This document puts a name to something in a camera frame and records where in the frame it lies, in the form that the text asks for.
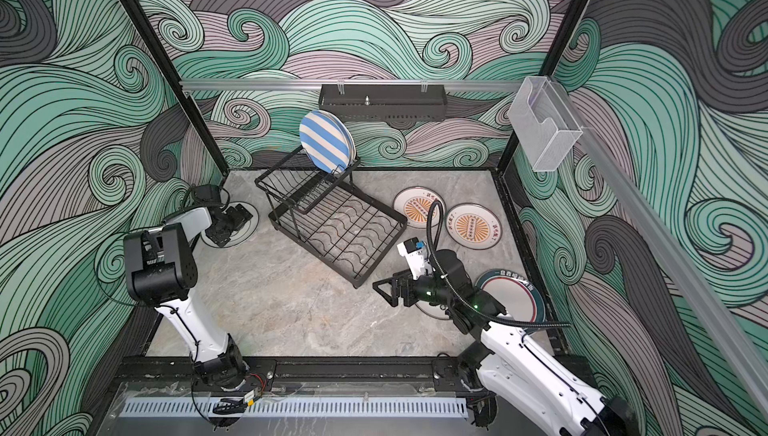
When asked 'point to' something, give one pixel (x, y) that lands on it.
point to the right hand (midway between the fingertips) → (385, 283)
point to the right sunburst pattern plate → (473, 226)
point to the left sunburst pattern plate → (414, 202)
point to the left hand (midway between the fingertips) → (240, 220)
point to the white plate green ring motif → (239, 234)
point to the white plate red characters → (433, 310)
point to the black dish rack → (336, 219)
